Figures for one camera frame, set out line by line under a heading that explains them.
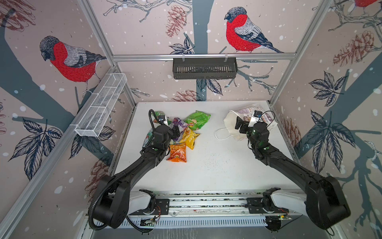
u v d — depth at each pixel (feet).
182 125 3.19
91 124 2.31
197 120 3.34
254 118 2.31
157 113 3.50
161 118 2.40
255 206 2.38
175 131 2.55
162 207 2.40
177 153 2.88
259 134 1.99
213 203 2.50
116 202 1.33
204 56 2.94
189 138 3.05
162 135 2.08
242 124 2.44
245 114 3.01
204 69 3.45
